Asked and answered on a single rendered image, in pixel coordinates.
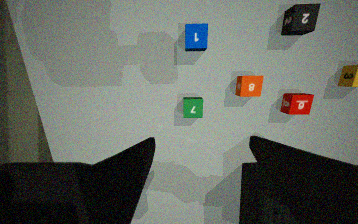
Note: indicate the orange block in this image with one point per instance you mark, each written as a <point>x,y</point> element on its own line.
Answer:
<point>249,86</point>

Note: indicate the blue cube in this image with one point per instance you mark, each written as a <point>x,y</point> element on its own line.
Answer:
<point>196,36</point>

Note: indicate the yellow digit block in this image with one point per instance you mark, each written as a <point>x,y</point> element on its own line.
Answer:
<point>349,76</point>

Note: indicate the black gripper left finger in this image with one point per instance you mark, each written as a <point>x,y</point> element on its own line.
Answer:
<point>106,192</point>

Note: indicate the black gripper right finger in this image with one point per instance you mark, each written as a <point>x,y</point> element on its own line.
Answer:
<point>316,189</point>

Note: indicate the red digit block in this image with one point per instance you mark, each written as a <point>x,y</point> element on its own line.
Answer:
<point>296,103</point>

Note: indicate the green digit block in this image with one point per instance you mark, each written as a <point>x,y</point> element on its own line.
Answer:
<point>193,107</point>

